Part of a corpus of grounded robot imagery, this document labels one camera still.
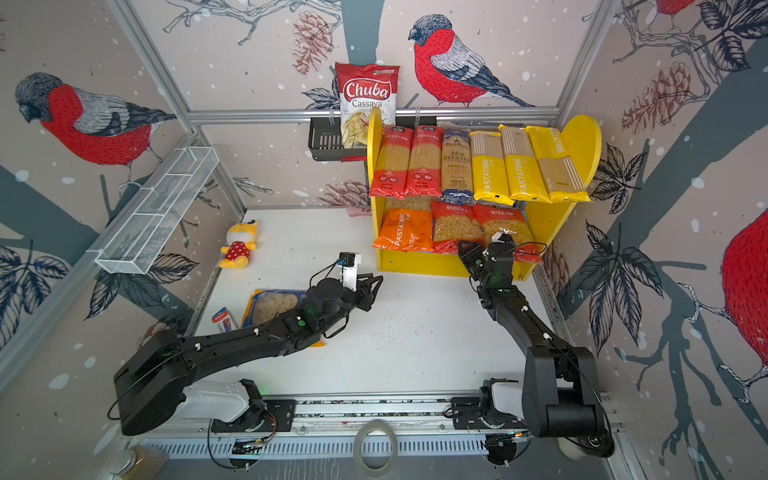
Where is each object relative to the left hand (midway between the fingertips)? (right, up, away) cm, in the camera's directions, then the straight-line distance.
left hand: (378, 278), depth 76 cm
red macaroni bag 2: (+22, +15, +14) cm, 30 cm away
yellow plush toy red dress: (-51, +9, +28) cm, 59 cm away
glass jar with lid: (-50, -37, -14) cm, 63 cm away
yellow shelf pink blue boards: (+7, +1, +28) cm, 29 cm away
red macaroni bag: (+42, +15, +16) cm, 47 cm away
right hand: (+22, +8, +10) cm, 26 cm away
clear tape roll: (-5, -40, -8) cm, 41 cm away
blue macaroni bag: (-36, -10, +15) cm, 40 cm away
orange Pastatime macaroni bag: (+8, +13, +14) cm, 20 cm away
